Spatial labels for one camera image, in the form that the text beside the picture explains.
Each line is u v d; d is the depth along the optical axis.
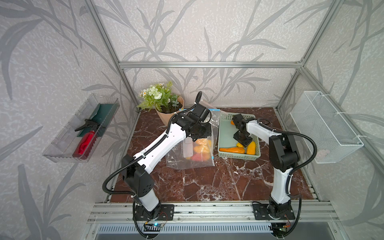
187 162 0.86
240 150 0.91
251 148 0.91
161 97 0.87
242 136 0.83
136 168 0.41
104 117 0.68
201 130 0.64
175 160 0.86
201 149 0.81
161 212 0.72
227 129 1.12
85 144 0.59
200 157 0.80
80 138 0.64
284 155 0.53
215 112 1.07
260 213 0.73
